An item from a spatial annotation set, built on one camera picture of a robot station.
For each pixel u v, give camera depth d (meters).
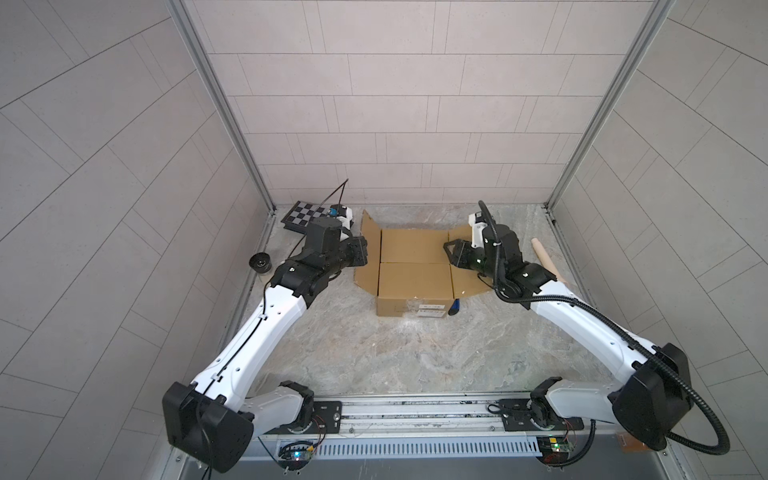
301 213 1.10
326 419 0.71
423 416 0.72
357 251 0.64
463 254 0.68
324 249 0.53
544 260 0.99
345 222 0.65
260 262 0.86
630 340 0.42
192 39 0.74
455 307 0.89
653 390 0.39
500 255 0.57
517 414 0.71
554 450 0.68
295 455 0.65
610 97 0.86
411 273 0.79
